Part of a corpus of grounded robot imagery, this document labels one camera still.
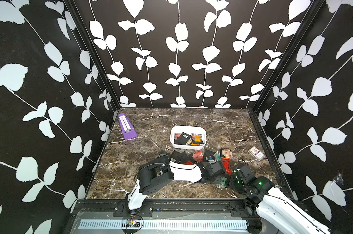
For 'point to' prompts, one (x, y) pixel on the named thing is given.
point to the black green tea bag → (223, 181)
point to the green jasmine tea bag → (217, 156)
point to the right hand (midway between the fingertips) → (225, 180)
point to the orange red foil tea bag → (188, 163)
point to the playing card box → (257, 154)
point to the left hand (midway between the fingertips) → (221, 178)
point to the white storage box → (189, 129)
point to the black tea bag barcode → (207, 153)
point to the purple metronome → (128, 131)
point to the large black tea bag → (181, 157)
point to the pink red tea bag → (198, 156)
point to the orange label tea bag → (198, 137)
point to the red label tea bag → (176, 135)
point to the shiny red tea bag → (226, 162)
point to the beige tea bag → (227, 153)
